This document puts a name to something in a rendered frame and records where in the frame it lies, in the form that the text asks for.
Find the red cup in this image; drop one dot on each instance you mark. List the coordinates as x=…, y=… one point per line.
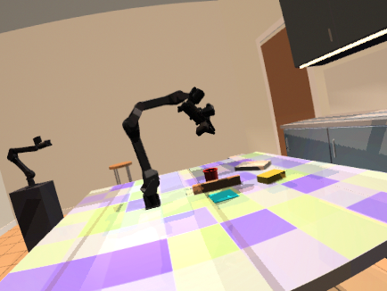
x=211, y=174

